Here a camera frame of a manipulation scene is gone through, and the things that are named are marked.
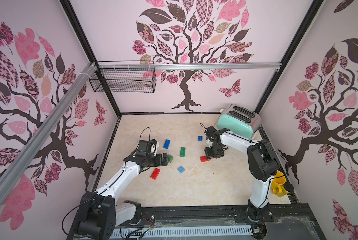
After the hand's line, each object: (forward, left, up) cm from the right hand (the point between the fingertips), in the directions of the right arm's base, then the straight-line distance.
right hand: (211, 156), depth 93 cm
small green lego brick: (0, +27, -2) cm, 27 cm away
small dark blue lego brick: (+14, +6, -1) cm, 16 cm away
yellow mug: (-21, -31, +5) cm, 38 cm away
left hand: (-7, +30, +6) cm, 31 cm away
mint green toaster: (+17, -18, +16) cm, 29 cm away
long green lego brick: (+4, +19, -1) cm, 19 cm away
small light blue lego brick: (-8, +20, -1) cm, 21 cm away
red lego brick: (-11, +35, -1) cm, 37 cm away
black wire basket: (+41, +55, +33) cm, 76 cm away
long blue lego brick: (+10, +30, -1) cm, 31 cm away
